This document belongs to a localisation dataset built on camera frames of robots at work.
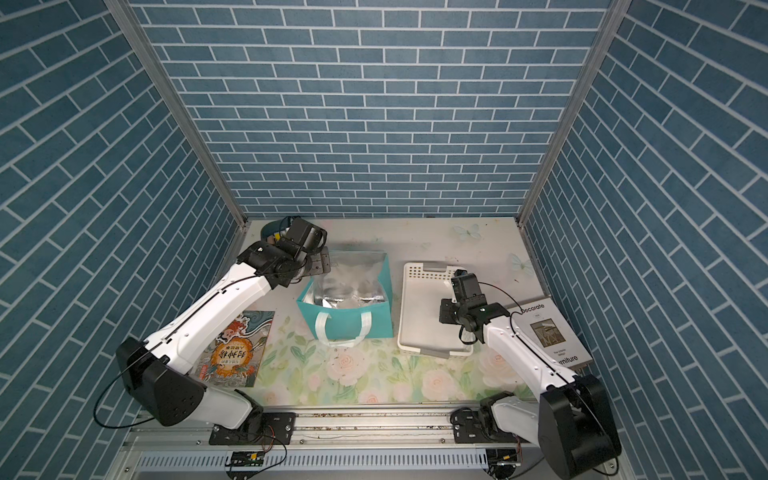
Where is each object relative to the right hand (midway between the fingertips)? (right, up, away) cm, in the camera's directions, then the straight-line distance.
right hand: (448, 308), depth 87 cm
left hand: (-36, +14, -8) cm, 39 cm away
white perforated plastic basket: (-8, -9, +8) cm, 14 cm away
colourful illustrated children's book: (-61, -14, -3) cm, 63 cm away
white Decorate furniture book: (+28, -5, +1) cm, 29 cm away
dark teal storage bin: (-63, +26, +29) cm, 74 cm away
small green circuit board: (-52, -34, -15) cm, 64 cm away
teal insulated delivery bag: (-29, 0, +6) cm, 30 cm away
